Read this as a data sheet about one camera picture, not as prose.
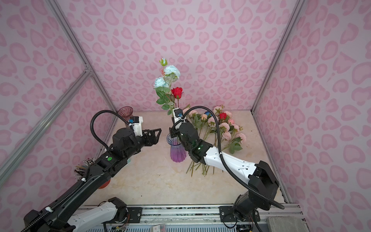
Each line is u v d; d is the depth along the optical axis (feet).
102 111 1.71
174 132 2.01
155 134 2.14
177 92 2.32
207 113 3.71
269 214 2.44
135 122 2.02
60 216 1.30
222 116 3.43
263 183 1.36
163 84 2.04
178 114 1.96
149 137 2.06
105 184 1.87
